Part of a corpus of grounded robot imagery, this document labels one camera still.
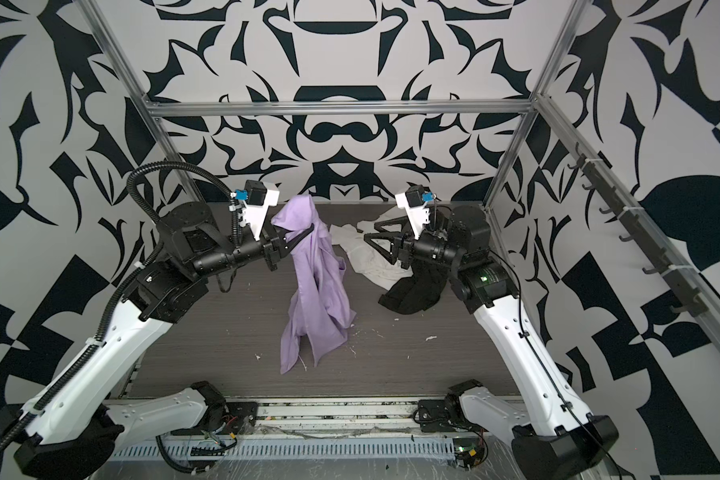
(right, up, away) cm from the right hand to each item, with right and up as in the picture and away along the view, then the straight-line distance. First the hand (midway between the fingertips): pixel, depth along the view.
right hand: (374, 232), depth 60 cm
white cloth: (-2, -7, +41) cm, 42 cm away
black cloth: (+15, -17, +32) cm, 39 cm away
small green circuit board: (+23, -52, +11) cm, 58 cm away
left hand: (-12, +3, -6) cm, 13 cm away
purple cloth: (-12, -17, +6) cm, 21 cm away
